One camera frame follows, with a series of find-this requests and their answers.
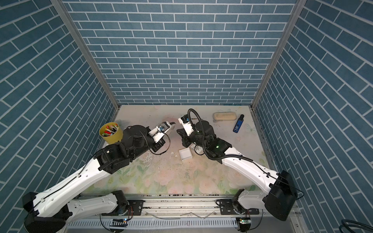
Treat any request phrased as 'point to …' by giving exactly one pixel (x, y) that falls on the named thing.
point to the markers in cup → (110, 130)
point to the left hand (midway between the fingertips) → (169, 131)
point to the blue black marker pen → (239, 124)
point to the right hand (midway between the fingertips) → (179, 131)
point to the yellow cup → (116, 137)
